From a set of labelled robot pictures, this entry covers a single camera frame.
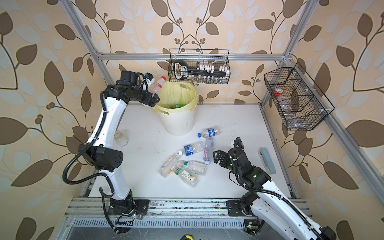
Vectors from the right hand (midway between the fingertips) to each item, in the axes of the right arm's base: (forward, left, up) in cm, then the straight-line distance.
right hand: (220, 157), depth 77 cm
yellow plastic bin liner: (+44, +24, +4) cm, 51 cm away
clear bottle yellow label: (-1, +30, -10) cm, 32 cm away
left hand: (+28, +36, +21) cm, 50 cm away
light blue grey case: (+3, -28, -9) cm, 30 cm away
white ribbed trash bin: (+23, +23, 0) cm, 33 cm away
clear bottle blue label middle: (+9, +17, -8) cm, 21 cm away
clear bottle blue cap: (+22, +3, -10) cm, 25 cm away
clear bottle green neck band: (0, +11, -13) cm, 17 cm away
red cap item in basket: (+28, -33, +19) cm, 48 cm away
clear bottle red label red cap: (+32, +34, +21) cm, 51 cm away
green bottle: (+41, +24, -2) cm, 48 cm away
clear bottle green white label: (-6, +18, -8) cm, 21 cm away
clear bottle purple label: (+10, +5, -11) cm, 16 cm away
